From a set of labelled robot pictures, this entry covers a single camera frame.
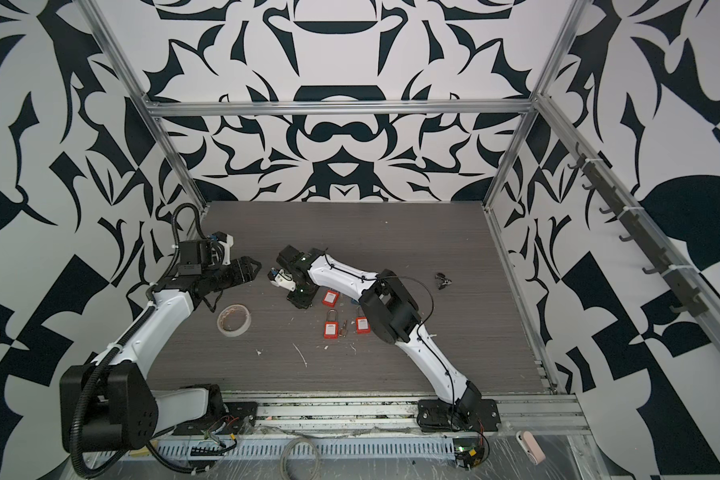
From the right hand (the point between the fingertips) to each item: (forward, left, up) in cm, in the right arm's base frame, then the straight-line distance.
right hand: (301, 295), depth 95 cm
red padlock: (-1, -9, 0) cm, 9 cm away
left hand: (+3, +12, +15) cm, 19 cm away
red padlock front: (-10, -10, 0) cm, 14 cm away
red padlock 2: (-9, -19, 0) cm, 21 cm away
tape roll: (-8, +19, 0) cm, 20 cm away
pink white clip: (-39, -57, +1) cm, 69 cm away
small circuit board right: (-40, -43, -3) cm, 59 cm away
